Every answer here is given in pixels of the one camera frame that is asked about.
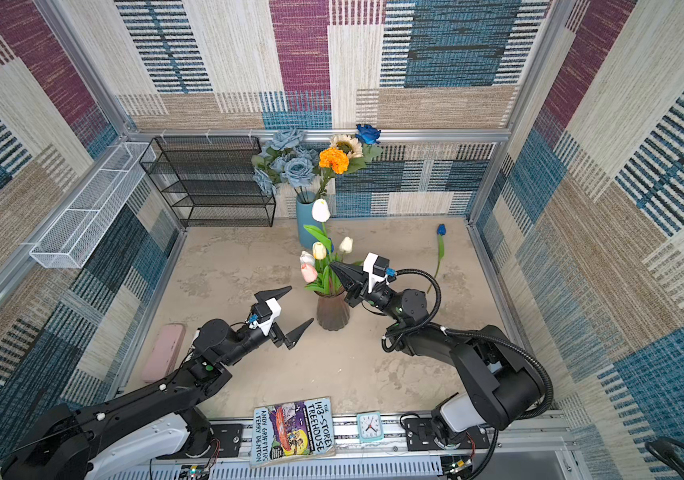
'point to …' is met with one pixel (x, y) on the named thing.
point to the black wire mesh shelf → (209, 181)
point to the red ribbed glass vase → (333, 312)
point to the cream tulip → (346, 245)
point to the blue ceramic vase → (305, 216)
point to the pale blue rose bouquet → (283, 159)
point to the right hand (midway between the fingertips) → (330, 265)
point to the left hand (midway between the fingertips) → (299, 299)
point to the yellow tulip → (319, 250)
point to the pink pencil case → (165, 352)
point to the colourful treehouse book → (292, 431)
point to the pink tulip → (308, 272)
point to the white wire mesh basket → (72, 238)
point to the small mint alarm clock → (369, 427)
